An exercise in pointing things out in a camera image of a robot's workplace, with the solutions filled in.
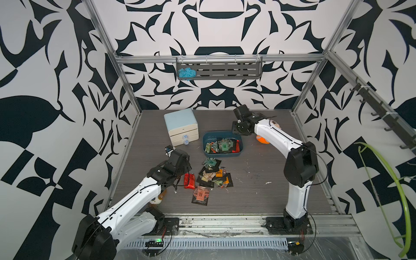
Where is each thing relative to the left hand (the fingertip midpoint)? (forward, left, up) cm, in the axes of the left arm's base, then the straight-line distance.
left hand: (185, 159), depth 82 cm
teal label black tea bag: (+13, -22, -9) cm, 27 cm away
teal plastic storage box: (+13, -13, -10) cm, 21 cm away
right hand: (+18, -27, +3) cm, 33 cm away
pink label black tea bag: (-14, -7, -12) cm, 20 cm away
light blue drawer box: (+19, +2, +3) cm, 19 cm away
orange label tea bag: (-3, -19, -11) cm, 22 cm away
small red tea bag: (-7, -2, -9) cm, 12 cm away
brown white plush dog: (-16, +13, -10) cm, 23 cm away
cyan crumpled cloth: (+42, -1, +22) cm, 47 cm away
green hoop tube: (-31, -72, +19) cm, 80 cm away
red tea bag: (+12, -30, -10) cm, 34 cm away
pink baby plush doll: (+25, -53, -3) cm, 58 cm away
